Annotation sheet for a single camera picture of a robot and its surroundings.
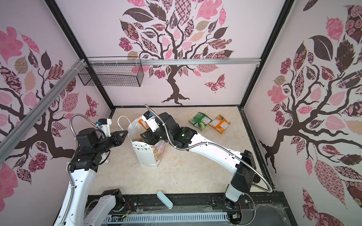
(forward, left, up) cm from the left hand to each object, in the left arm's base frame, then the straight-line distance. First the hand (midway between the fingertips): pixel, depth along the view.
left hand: (127, 135), depth 73 cm
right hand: (-2, -10, +6) cm, 12 cm away
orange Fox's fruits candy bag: (+23, -57, -21) cm, 65 cm away
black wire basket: (+46, +19, +10) cm, 51 cm away
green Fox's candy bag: (+27, -43, -22) cm, 55 cm away
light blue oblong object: (-27, -20, -21) cm, 40 cm away
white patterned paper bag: (-8, -11, -8) cm, 16 cm away
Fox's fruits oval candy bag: (+8, -7, -1) cm, 11 cm away
